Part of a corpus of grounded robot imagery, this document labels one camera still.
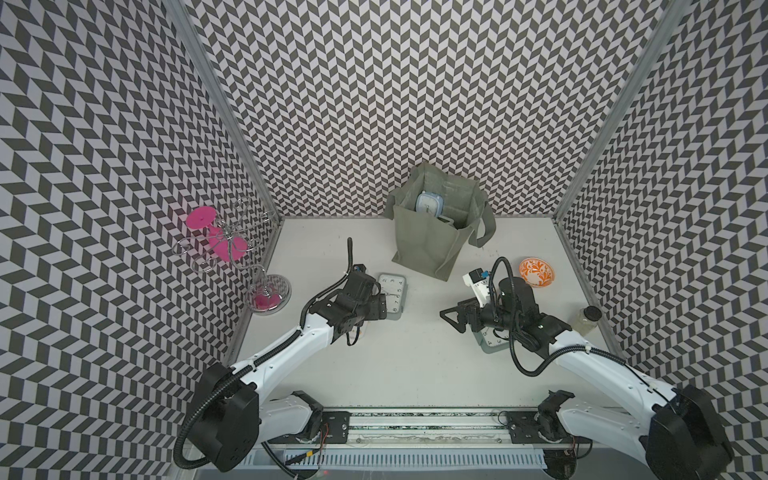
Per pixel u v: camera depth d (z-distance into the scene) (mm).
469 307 680
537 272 990
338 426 722
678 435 394
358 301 635
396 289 960
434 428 749
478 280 693
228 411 403
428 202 1027
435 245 921
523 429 739
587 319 830
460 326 701
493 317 676
